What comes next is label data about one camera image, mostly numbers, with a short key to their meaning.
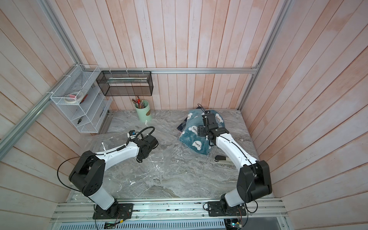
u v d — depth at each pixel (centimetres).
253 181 43
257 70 93
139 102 98
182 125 100
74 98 69
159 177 86
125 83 104
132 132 78
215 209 73
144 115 107
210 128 65
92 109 87
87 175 45
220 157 89
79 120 88
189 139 89
